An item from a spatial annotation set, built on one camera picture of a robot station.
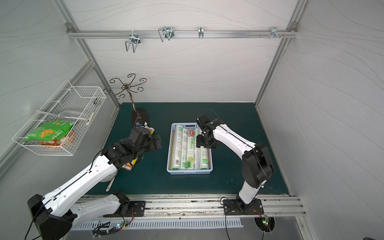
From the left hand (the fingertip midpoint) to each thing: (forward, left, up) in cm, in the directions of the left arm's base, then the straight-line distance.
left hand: (153, 140), depth 75 cm
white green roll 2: (-3, -27, -14) cm, 30 cm away
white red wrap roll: (-2, -11, -13) cm, 17 cm away
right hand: (+4, -26, -11) cm, 29 cm away
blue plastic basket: (-9, -23, -17) cm, 30 cm away
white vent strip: (-33, -5, -21) cm, 40 cm away
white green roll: (+4, -19, -17) cm, 25 cm away
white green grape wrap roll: (+4, -15, -17) cm, 23 cm away
